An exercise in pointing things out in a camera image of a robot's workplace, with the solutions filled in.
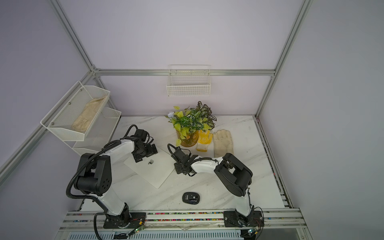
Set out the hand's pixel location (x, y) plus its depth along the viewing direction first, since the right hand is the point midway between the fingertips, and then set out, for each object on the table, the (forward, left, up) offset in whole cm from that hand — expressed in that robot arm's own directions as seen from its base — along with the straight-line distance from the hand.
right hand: (182, 166), depth 94 cm
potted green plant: (+15, -5, +25) cm, 30 cm away
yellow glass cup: (+20, -16, +2) cm, 25 cm away
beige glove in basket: (+18, +50, +31) cm, 61 cm away
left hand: (+6, +20, +4) cm, 21 cm away
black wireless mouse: (-20, -7, +3) cm, 21 cm away
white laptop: (-1, +17, -1) cm, 17 cm away
